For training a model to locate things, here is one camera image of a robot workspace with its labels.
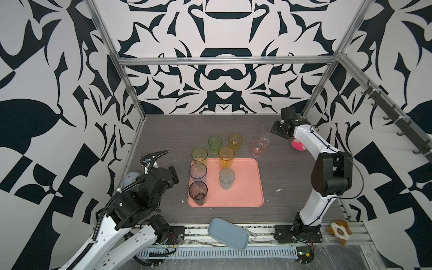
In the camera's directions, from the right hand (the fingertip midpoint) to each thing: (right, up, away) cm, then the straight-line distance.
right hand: (278, 127), depth 94 cm
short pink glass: (-10, -11, +5) cm, 15 cm away
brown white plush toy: (+19, -45, -20) cm, 53 cm away
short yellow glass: (-23, -8, +4) cm, 25 cm away
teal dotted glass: (-29, -25, -7) cm, 39 cm away
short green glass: (-35, -9, +8) cm, 37 cm away
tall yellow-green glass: (-42, -14, -9) cm, 46 cm away
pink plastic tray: (-18, -32, -7) cm, 38 cm away
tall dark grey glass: (-43, -30, -13) cm, 54 cm away
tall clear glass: (-5, -2, +4) cm, 7 cm away
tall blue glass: (-43, -22, -11) cm, 50 cm away
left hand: (-55, -17, -26) cm, 63 cm away
